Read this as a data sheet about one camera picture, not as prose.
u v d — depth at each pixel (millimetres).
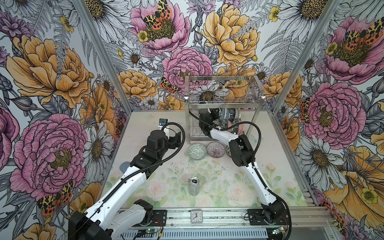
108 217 402
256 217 733
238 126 987
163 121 649
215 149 977
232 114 1120
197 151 967
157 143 558
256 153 662
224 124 1058
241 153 681
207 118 874
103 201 421
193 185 715
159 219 734
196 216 732
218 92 1131
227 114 1052
